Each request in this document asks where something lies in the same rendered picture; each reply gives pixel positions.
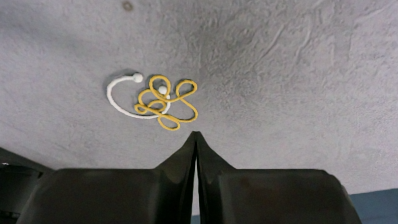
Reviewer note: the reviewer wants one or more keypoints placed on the gold chain necklace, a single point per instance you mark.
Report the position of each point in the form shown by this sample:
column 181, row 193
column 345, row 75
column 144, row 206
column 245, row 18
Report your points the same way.
column 164, row 96

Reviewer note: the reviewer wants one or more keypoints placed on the white wire bangle with ball ends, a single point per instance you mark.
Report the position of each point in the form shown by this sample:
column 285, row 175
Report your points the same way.
column 137, row 77

